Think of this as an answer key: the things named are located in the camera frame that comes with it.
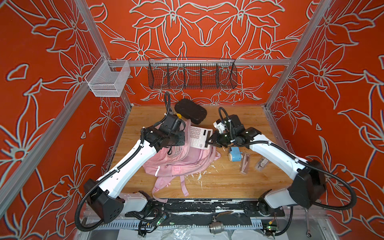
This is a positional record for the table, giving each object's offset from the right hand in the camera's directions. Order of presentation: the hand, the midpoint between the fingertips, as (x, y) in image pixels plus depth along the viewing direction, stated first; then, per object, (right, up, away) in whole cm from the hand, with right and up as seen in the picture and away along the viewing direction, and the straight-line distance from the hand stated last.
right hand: (204, 141), depth 76 cm
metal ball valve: (+5, -37, -10) cm, 39 cm away
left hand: (-12, +3, -2) cm, 12 cm away
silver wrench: (+47, -41, -9) cm, 63 cm away
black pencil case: (-2, +16, +32) cm, 36 cm away
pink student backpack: (-10, -12, +7) cm, 18 cm away
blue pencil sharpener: (+20, -10, +11) cm, 24 cm away
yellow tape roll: (-16, +14, +34) cm, 40 cm away
